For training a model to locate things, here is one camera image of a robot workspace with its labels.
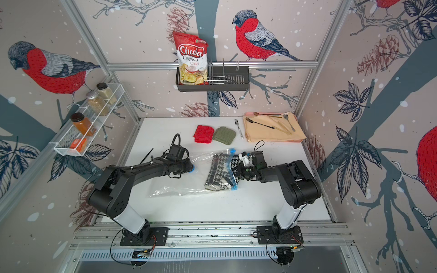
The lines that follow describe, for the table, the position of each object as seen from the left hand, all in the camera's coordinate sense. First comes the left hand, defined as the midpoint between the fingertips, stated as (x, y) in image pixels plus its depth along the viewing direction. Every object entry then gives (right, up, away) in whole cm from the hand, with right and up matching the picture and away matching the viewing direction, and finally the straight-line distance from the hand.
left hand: (193, 163), depth 95 cm
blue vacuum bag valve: (0, -3, -2) cm, 3 cm away
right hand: (+21, -4, -3) cm, 21 cm away
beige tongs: (+60, +19, +20) cm, 66 cm away
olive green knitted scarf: (+18, +16, +14) cm, 27 cm away
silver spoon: (+63, +29, +27) cm, 74 cm away
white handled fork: (+27, +24, +24) cm, 43 cm away
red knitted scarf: (+5, +16, +10) cm, 20 cm away
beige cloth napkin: (+39, +17, +17) cm, 46 cm away
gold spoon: (+42, +31, +28) cm, 59 cm away
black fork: (+42, +24, +24) cm, 54 cm away
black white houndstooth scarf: (+16, -5, -6) cm, 18 cm away
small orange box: (-40, +13, -28) cm, 50 cm away
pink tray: (+35, +31, +29) cm, 55 cm away
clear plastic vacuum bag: (+1, -9, -6) cm, 11 cm away
